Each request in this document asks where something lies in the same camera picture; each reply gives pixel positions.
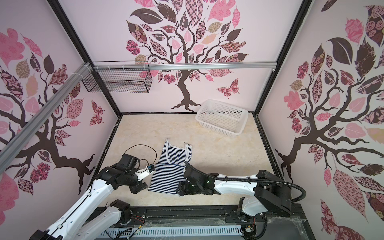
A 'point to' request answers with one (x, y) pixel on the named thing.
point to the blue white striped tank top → (169, 170)
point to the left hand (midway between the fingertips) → (141, 183)
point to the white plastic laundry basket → (224, 119)
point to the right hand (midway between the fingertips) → (180, 189)
